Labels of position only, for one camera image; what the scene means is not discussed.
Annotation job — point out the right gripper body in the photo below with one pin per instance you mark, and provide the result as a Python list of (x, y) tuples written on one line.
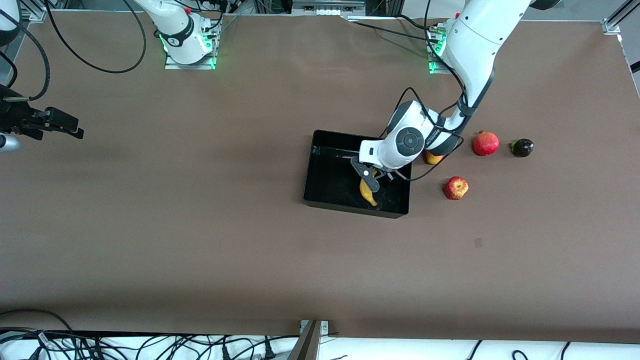
[(14, 116)]

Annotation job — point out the yellow banana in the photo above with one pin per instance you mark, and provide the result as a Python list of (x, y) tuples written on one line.
[(369, 196)]

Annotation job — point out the black plastic box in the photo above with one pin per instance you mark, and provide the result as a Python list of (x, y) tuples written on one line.
[(330, 190)]

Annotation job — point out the red apple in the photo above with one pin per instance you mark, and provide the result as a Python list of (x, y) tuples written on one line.
[(455, 188)]

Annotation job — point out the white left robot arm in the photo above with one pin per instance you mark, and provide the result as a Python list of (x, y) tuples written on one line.
[(475, 40)]

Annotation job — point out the red yellow mango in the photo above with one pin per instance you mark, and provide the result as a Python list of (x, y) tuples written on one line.
[(433, 159)]

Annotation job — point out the red pomegranate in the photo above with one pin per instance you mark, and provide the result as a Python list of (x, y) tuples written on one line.
[(485, 144)]

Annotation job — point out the dark purple mangosteen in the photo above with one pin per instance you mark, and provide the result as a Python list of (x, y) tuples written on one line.
[(523, 148)]

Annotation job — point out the grey power strip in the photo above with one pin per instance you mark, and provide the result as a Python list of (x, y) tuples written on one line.
[(327, 7)]

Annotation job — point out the white sheet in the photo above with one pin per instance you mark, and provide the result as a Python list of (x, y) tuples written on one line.
[(425, 350)]

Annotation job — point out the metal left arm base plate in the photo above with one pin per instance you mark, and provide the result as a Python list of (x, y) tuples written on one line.
[(435, 67)]

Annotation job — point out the aluminium frame profile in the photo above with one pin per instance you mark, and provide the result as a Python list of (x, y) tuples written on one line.
[(35, 15), (612, 25)]

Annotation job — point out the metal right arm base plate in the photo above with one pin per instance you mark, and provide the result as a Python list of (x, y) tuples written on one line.
[(172, 64)]

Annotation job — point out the metal table bracket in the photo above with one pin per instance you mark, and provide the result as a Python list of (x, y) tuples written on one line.
[(310, 345)]

